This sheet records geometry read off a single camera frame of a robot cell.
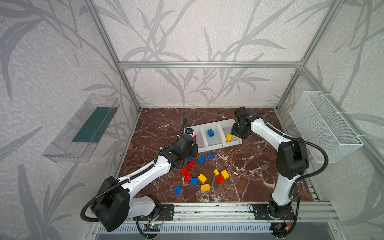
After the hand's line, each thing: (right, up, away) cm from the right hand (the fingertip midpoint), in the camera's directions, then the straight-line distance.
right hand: (234, 129), depth 95 cm
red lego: (-10, -28, -10) cm, 32 cm away
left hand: (-23, -7, -11) cm, 27 cm away
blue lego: (-34, -32, -14) cm, 49 cm away
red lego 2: (-25, -6, +7) cm, 27 cm away
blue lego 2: (-25, -28, -14) cm, 40 cm away
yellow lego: (-21, -27, -12) cm, 36 cm away
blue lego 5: (-27, -14, -21) cm, 37 cm away
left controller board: (-45, -46, -24) cm, 68 cm away
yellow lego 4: (-2, -4, -10) cm, 11 cm away
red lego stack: (-31, -25, -8) cm, 40 cm away
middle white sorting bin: (-11, -9, +6) cm, 16 cm away
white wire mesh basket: (+33, +6, -26) cm, 42 cm away
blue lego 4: (-15, -17, -1) cm, 23 cm away
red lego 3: (-27, -21, -6) cm, 35 cm away
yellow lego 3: (-3, -6, +4) cm, 8 cm away
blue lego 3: (-15, -3, +10) cm, 18 cm away
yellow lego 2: (-7, -25, -10) cm, 28 cm away
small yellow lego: (-12, -25, -8) cm, 29 cm away
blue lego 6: (-21, -19, -3) cm, 29 cm away
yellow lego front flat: (-19, -31, -14) cm, 39 cm away
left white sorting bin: (-21, -9, +4) cm, 24 cm away
